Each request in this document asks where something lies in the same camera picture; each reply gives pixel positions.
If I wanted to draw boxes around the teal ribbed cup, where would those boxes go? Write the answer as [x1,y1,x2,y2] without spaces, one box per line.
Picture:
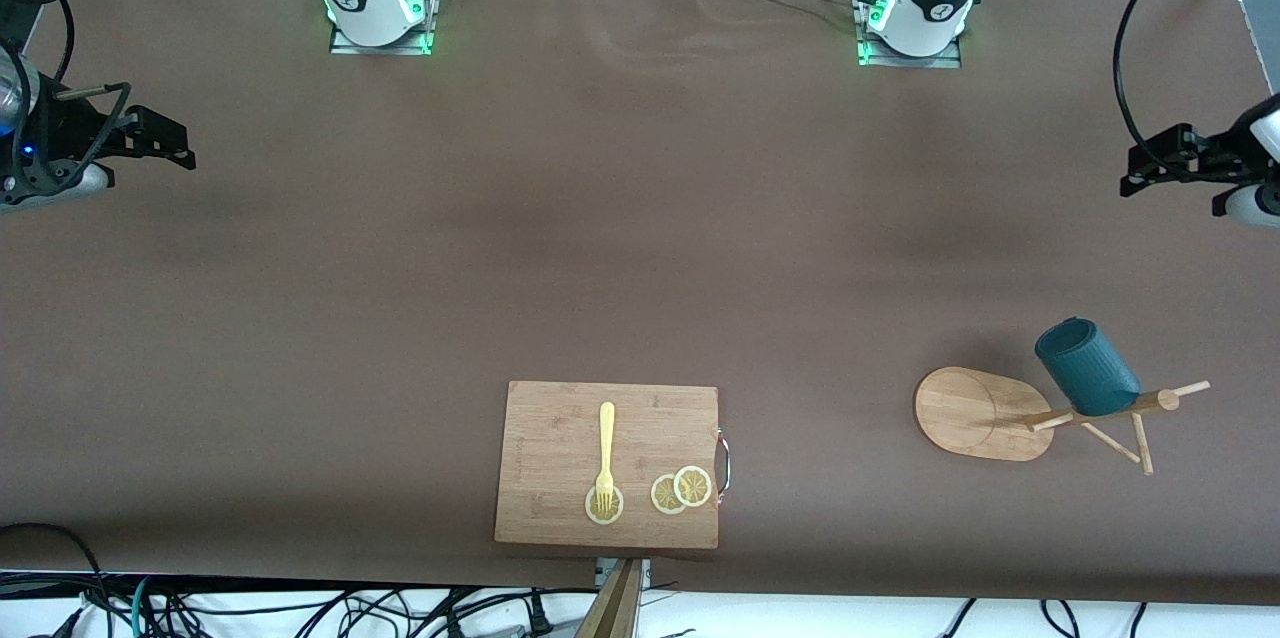
[1034,316,1142,417]

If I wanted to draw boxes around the wooden cup rack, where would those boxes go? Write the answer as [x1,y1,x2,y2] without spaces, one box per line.
[914,366,1211,477]

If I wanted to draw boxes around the brown table cover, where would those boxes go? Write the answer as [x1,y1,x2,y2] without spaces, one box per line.
[0,0,1280,607]

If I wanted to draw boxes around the bamboo cutting board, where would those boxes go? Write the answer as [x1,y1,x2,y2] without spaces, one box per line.
[494,380,733,550]

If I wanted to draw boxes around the yellow plastic fork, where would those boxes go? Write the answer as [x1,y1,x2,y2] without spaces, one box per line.
[595,402,617,511]

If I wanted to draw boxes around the lemon slice under fork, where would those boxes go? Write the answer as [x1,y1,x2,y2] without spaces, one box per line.
[585,484,625,526]

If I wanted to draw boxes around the brown wooden pole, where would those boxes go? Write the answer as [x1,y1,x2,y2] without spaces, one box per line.
[575,558,642,638]

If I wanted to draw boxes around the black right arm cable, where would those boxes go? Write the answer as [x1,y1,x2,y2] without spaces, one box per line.
[50,0,134,169]

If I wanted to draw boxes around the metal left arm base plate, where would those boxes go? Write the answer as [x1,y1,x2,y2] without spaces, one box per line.
[852,0,963,69]

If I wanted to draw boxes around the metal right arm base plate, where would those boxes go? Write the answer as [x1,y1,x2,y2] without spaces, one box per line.
[330,0,444,56]

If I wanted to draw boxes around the black looped floor cable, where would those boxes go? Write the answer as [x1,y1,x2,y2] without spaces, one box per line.
[0,522,113,638]

